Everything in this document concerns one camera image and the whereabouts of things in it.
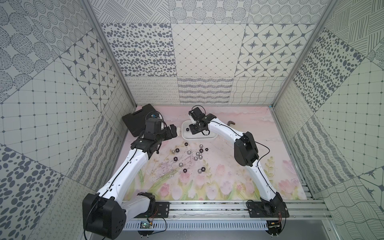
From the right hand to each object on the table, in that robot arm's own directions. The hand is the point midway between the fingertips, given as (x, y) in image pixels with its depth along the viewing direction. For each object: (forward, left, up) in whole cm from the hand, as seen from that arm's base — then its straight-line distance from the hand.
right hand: (195, 130), depth 100 cm
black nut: (-13, +11, -5) cm, 18 cm away
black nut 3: (-25, -5, -6) cm, 26 cm away
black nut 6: (+3, +6, -3) cm, 7 cm away
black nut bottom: (-26, +6, -6) cm, 27 cm away
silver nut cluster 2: (-18, -1, -5) cm, 19 cm away
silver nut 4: (-9, -4, -6) cm, 12 cm away
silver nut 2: (-22, +8, -5) cm, 24 cm away
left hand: (-10, +14, +17) cm, 25 cm away
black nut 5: (-12, -8, -5) cm, 15 cm away
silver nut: (-14, +14, -5) cm, 20 cm away
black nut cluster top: (-13, -4, -5) cm, 14 cm away
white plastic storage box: (0, +6, -4) cm, 8 cm away
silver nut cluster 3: (-17, -4, -5) cm, 19 cm away
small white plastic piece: (0, +12, -2) cm, 12 cm away
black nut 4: (-8, +6, -5) cm, 11 cm away
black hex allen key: (+11, -26, -5) cm, 29 cm away
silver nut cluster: (-15, -2, -5) cm, 16 cm away
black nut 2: (-19, +12, -5) cm, 23 cm away
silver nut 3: (-14, +4, -6) cm, 16 cm away
